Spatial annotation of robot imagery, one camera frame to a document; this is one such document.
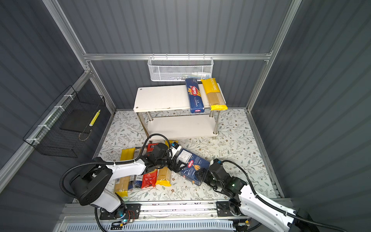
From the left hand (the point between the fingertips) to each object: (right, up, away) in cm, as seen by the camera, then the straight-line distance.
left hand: (183, 161), depth 85 cm
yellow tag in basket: (-48, +25, -9) cm, 55 cm away
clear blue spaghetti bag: (-27, -10, -5) cm, 29 cm away
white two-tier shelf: (-17, +32, +34) cm, 50 cm away
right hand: (+10, -8, -5) cm, 14 cm away
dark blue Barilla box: (+7, 0, -1) cm, 7 cm away
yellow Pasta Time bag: (-11, -8, -3) cm, 14 cm away
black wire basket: (-58, +18, -13) cm, 62 cm away
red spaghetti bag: (-19, -9, -3) cm, 21 cm away
